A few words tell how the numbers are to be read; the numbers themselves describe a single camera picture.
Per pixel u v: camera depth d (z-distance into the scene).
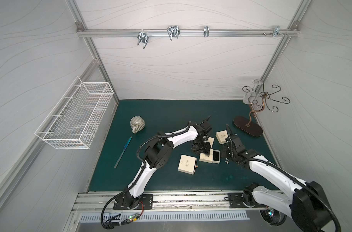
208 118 0.85
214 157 0.86
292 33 0.78
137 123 1.03
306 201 0.40
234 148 0.65
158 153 0.54
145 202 0.74
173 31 0.77
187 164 0.84
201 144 0.79
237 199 0.73
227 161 0.87
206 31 0.78
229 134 0.95
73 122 0.69
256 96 0.96
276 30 0.77
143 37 0.78
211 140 0.94
